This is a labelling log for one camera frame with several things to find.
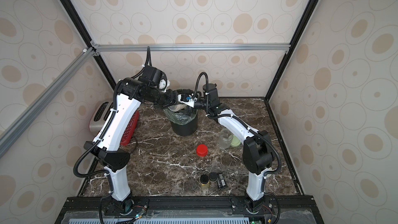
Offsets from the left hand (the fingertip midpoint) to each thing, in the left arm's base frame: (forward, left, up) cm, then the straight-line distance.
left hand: (182, 102), depth 71 cm
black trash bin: (+7, +2, -34) cm, 35 cm away
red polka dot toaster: (+5, +50, -19) cm, 54 cm away
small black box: (-26, -19, -32) cm, 46 cm away
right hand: (+8, 0, -5) cm, 10 cm away
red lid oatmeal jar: (-2, +3, -2) cm, 4 cm away
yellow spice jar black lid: (-28, -10, -25) cm, 39 cm away
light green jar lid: (-3, -29, -31) cm, 43 cm away
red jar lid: (-7, -9, -34) cm, 36 cm away
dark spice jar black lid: (-27, -15, -24) cm, 39 cm away
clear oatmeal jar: (0, -24, -31) cm, 39 cm away
